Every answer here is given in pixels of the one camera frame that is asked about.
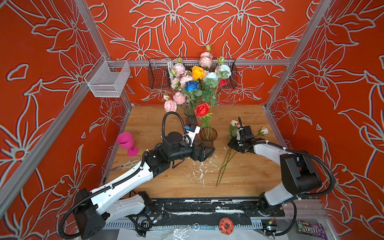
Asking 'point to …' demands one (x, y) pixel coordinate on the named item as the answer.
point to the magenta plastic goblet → (125, 140)
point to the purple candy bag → (313, 229)
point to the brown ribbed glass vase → (207, 135)
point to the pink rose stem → (228, 161)
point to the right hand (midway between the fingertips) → (227, 143)
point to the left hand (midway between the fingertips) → (209, 146)
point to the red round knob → (226, 226)
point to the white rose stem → (232, 130)
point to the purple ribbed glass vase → (191, 117)
